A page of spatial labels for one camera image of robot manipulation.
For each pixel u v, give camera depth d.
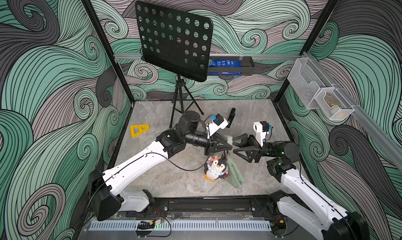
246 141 0.61
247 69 0.93
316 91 0.72
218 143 0.55
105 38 0.86
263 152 0.53
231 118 1.07
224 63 0.92
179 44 0.67
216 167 0.59
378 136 0.53
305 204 0.48
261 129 0.53
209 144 0.53
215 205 0.76
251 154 0.54
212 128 0.54
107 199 0.38
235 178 0.63
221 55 0.95
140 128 1.04
